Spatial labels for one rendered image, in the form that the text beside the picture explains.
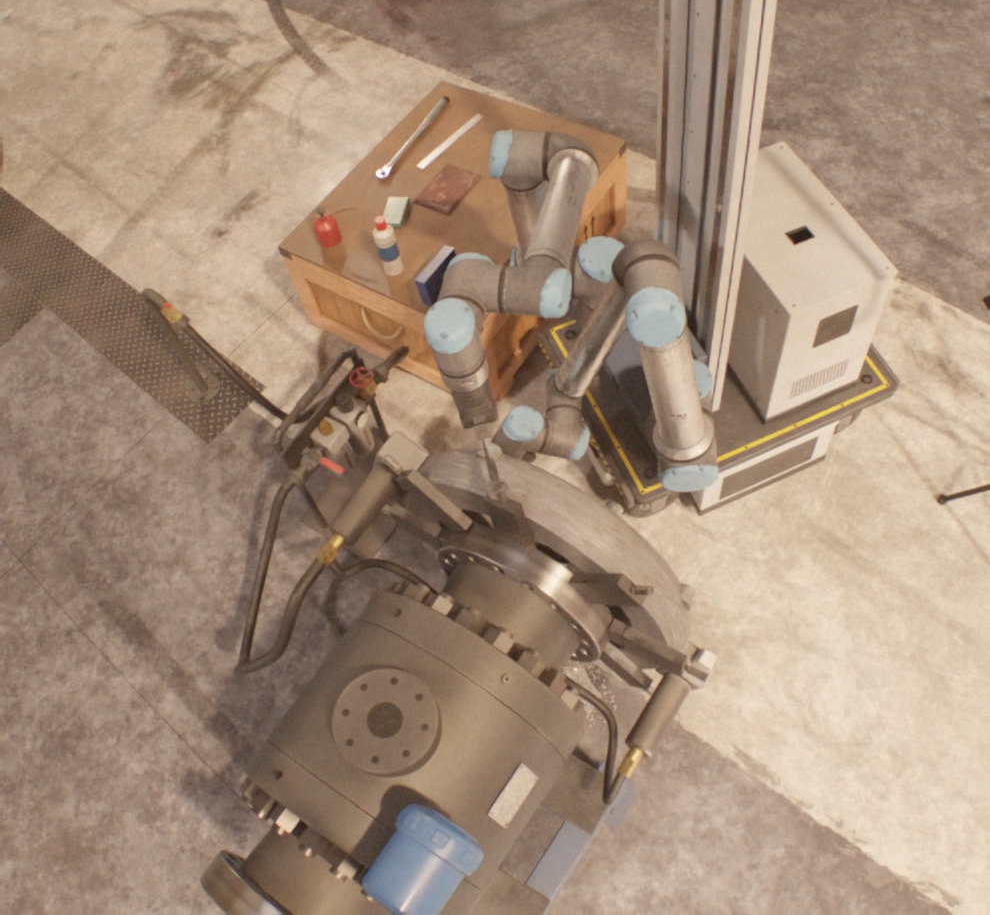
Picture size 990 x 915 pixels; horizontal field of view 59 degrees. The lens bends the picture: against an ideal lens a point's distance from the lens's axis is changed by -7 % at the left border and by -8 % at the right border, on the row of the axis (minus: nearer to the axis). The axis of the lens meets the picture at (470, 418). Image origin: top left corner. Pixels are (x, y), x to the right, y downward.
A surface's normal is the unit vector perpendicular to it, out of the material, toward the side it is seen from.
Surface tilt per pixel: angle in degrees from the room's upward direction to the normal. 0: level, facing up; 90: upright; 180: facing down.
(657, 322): 82
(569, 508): 12
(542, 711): 50
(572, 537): 36
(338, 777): 5
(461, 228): 0
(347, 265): 0
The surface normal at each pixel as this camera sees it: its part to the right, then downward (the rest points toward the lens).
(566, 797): -0.13, -0.54
